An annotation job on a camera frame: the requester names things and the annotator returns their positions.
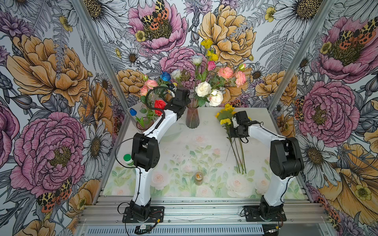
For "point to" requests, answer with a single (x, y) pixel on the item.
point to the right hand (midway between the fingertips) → (232, 136)
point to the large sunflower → (226, 113)
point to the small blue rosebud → (133, 112)
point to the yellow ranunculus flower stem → (242, 152)
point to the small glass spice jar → (199, 177)
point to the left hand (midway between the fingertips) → (183, 99)
